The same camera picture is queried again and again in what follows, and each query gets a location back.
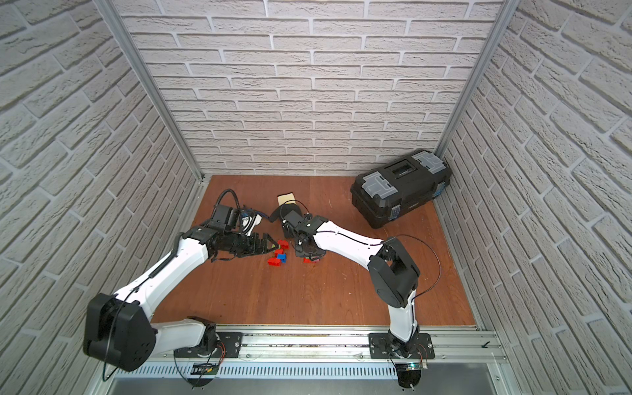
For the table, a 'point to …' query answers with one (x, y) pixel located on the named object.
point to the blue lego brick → (282, 257)
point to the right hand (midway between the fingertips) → (310, 250)
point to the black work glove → (283, 210)
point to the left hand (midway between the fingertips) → (271, 244)
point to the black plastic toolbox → (381, 194)
